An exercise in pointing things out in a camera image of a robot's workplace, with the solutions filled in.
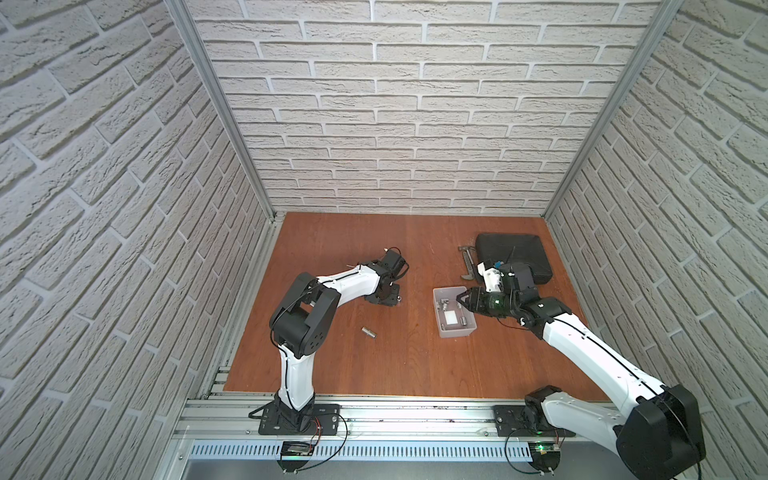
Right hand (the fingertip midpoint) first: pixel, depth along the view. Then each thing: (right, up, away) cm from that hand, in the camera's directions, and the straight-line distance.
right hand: (464, 298), depth 81 cm
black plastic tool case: (+24, +14, +23) cm, 35 cm away
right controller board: (+17, -36, -11) cm, 41 cm away
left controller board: (-44, -36, -11) cm, 58 cm away
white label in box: (-2, -8, +11) cm, 14 cm away
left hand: (-21, -1, +15) cm, 26 cm away
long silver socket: (-28, -11, +6) cm, 30 cm away
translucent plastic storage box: (-3, -3, +13) cm, 13 cm away
